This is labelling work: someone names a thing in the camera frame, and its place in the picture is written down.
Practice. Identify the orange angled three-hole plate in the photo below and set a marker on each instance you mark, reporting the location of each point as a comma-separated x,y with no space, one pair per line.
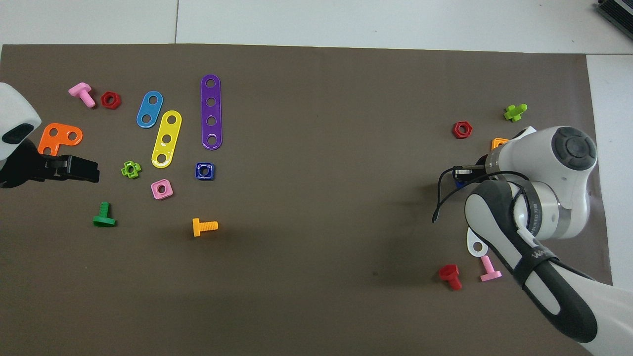
49,133

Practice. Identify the blue plastic bolt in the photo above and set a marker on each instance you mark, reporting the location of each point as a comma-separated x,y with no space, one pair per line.
459,182

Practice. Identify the blue square plastic nut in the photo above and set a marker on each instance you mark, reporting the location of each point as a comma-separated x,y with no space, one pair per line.
198,177

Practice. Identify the purple four-hole plate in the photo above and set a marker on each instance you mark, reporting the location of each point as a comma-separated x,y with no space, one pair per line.
211,111

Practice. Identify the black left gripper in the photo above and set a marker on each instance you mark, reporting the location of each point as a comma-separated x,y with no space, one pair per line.
20,168

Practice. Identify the orange plastic bolt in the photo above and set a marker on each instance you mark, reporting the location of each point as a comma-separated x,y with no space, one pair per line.
197,227

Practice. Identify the white curved perforated plate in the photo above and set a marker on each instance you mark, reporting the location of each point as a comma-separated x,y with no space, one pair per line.
474,252

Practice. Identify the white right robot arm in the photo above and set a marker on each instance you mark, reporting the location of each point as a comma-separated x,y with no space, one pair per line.
568,148

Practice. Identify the yellow three-hole plate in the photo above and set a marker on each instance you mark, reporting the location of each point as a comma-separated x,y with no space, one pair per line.
169,129

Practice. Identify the brown table mat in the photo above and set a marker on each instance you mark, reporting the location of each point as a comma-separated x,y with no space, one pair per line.
321,198

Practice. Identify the red plastic bolt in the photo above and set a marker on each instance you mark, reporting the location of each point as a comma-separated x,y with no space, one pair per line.
450,276

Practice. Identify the blue two-hole plate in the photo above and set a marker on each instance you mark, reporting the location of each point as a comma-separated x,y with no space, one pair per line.
149,110

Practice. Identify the dark ribbed metal box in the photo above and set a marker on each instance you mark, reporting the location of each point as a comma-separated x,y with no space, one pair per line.
618,10

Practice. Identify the lime green cross bolt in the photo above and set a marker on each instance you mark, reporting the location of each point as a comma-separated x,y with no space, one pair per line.
513,113

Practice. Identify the orange square plastic nut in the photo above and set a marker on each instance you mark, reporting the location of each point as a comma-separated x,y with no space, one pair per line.
497,143

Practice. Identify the green plastic bolt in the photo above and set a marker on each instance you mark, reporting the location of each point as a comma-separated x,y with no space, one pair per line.
104,220

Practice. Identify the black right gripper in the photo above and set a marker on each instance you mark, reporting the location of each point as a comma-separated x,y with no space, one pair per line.
482,162

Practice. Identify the pink square plastic nut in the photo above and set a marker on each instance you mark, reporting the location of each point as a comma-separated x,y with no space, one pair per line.
168,194

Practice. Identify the red hexagon plastic nut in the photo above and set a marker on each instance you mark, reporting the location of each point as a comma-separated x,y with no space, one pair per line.
455,129
104,100

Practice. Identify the lime green cross nut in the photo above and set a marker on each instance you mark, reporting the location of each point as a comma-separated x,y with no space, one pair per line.
123,170

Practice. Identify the pink plastic bolt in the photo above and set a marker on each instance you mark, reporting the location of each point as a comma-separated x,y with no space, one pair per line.
490,269
81,91

